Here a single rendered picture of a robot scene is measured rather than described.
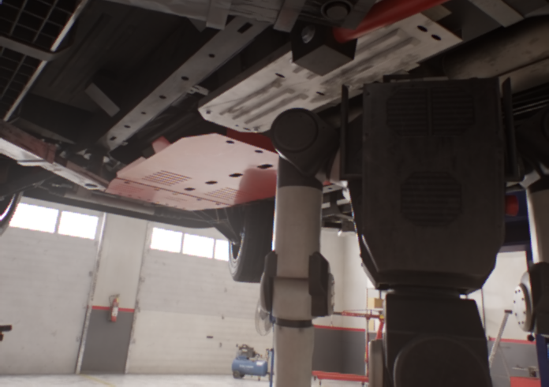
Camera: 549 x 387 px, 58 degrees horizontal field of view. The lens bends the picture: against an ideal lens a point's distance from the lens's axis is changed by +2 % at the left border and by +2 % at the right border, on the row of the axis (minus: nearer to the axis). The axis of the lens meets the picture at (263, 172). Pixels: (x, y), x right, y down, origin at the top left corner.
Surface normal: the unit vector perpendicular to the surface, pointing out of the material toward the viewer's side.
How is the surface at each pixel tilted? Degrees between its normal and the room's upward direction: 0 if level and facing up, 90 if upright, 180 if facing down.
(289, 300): 77
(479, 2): 180
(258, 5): 180
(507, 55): 144
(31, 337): 90
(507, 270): 90
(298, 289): 56
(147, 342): 90
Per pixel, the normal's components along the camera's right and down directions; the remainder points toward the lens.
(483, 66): -0.53, 0.63
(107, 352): 0.60, -0.21
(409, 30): -0.07, 0.95
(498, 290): -0.80, -0.24
